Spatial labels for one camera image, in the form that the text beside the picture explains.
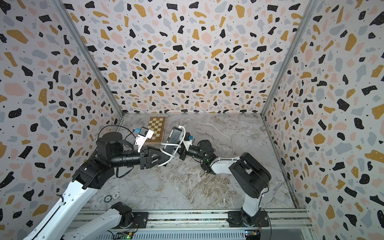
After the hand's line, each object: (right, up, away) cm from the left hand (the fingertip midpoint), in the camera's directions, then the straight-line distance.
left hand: (166, 156), depth 58 cm
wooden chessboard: (-20, +13, +55) cm, 60 cm away
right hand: (-1, +3, +18) cm, 18 cm away
